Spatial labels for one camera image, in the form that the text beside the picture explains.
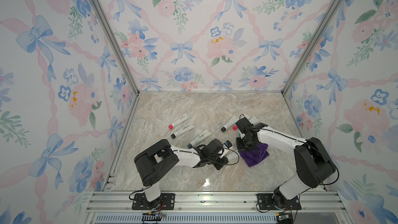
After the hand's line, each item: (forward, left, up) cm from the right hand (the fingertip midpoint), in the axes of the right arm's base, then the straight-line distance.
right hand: (241, 147), depth 90 cm
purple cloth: (-6, -6, +2) cm, 8 cm away
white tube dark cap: (+11, +35, 0) cm, 37 cm away
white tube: (+9, +21, -1) cm, 23 cm away
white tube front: (-4, +6, +2) cm, 8 cm away
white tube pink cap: (+20, +37, 0) cm, 41 cm away
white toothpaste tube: (+21, -12, -2) cm, 24 cm away
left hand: (-7, +8, -1) cm, 11 cm away
